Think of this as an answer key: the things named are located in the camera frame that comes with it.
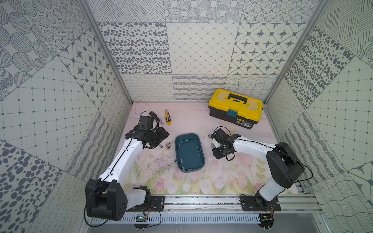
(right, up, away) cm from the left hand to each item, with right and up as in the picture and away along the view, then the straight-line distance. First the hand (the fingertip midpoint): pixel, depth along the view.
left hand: (165, 133), depth 82 cm
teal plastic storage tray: (+14, -13, +11) cm, 22 cm away
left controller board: (-10, -41, -11) cm, 44 cm away
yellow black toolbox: (+49, +14, +12) cm, 52 cm away
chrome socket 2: (-1, -9, +13) cm, 16 cm away
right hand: (+32, -15, +8) cm, 36 cm away
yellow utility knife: (-4, +9, +28) cm, 30 cm away
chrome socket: (-6, -10, +13) cm, 17 cm away
